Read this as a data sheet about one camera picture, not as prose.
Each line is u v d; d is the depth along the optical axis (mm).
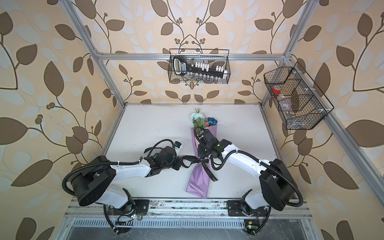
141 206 743
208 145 641
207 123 1038
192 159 876
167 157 697
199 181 796
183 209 756
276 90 881
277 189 418
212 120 1046
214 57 911
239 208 727
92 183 439
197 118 1019
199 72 861
